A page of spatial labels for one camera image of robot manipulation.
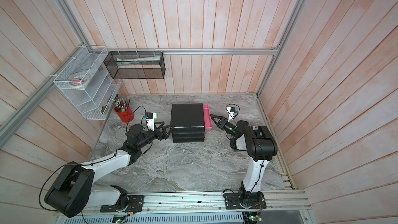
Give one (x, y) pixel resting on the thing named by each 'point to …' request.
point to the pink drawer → (208, 117)
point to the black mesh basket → (136, 65)
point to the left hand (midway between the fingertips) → (169, 125)
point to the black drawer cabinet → (188, 120)
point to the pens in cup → (122, 104)
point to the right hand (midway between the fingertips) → (211, 117)
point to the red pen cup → (126, 116)
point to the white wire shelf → (93, 101)
